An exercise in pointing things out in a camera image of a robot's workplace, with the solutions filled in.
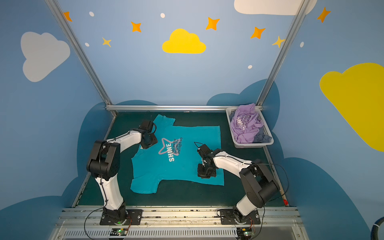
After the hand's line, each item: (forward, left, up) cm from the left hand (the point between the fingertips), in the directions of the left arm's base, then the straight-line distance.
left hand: (156, 142), depth 101 cm
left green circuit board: (-50, +10, -3) cm, 51 cm away
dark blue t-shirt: (+3, -72, +2) cm, 73 cm away
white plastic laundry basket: (+25, -53, +5) cm, 59 cm away
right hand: (-22, -31, -1) cm, 39 cm away
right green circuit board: (-50, -51, -3) cm, 72 cm away
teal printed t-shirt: (-10, -13, -3) cm, 17 cm away
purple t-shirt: (+10, -62, +9) cm, 63 cm away
